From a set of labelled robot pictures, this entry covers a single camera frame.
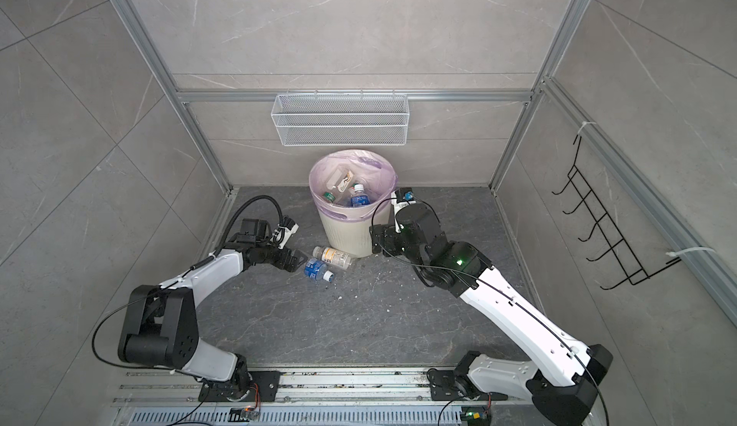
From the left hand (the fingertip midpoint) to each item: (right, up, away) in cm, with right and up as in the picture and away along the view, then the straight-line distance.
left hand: (293, 246), depth 92 cm
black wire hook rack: (+82, +9, -24) cm, 86 cm away
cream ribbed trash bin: (+20, +3, -6) cm, 21 cm away
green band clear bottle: (+12, +16, -4) cm, 21 cm away
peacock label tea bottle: (+15, +22, +1) cm, 27 cm away
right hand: (+29, +8, -23) cm, 38 cm away
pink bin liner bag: (+27, +24, +3) cm, 36 cm away
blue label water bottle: (+22, +15, -4) cm, 27 cm away
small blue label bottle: (+8, -7, -2) cm, 11 cm away
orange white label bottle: (+13, -4, +1) cm, 13 cm away
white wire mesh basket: (+14, +44, +9) cm, 47 cm away
